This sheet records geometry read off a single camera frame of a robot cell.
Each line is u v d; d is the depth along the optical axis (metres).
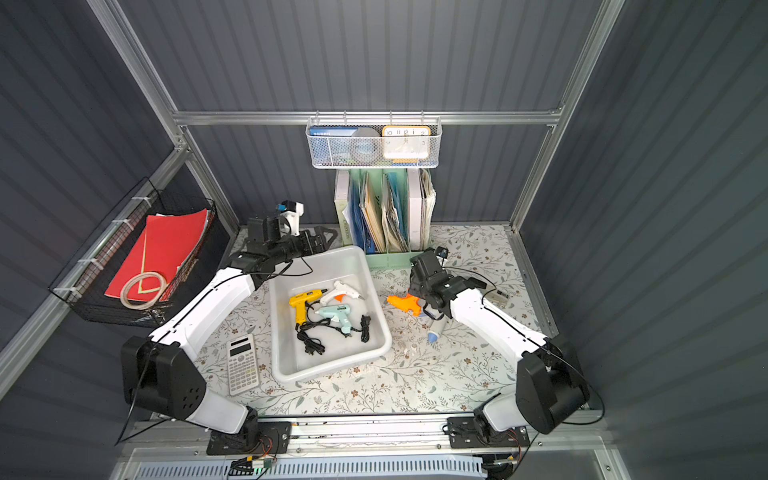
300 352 0.87
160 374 0.42
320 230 0.72
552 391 0.42
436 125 0.89
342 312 0.93
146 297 0.68
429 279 0.64
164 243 0.74
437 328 0.89
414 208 0.96
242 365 0.84
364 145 0.91
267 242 0.63
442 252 0.76
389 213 0.94
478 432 0.65
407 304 0.85
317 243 0.72
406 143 0.88
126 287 0.68
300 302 0.96
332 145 0.84
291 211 0.73
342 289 0.99
